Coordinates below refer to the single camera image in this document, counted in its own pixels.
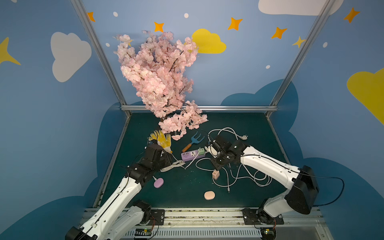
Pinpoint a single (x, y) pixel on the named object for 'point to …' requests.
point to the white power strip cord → (242, 137)
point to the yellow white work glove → (163, 141)
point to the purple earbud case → (158, 182)
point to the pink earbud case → (209, 195)
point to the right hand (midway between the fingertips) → (216, 161)
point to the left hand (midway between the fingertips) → (171, 155)
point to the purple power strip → (190, 155)
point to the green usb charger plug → (201, 152)
